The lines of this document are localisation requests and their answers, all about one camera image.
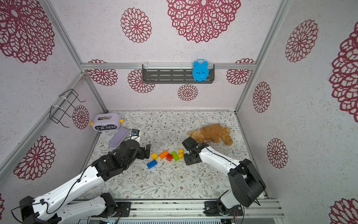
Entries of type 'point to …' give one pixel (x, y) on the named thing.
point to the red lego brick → (169, 157)
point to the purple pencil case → (118, 137)
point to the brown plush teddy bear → (215, 132)
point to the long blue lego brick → (151, 164)
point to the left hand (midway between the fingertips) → (142, 144)
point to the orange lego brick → (163, 154)
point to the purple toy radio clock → (106, 122)
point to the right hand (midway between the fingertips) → (188, 158)
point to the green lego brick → (175, 156)
